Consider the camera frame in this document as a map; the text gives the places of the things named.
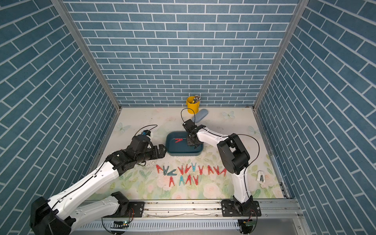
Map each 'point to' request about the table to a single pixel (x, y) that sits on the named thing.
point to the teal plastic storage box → (176, 145)
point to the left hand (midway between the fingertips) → (164, 150)
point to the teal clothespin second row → (181, 179)
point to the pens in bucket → (196, 99)
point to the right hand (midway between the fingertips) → (193, 142)
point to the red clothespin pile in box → (178, 140)
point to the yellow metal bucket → (192, 107)
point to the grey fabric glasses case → (199, 116)
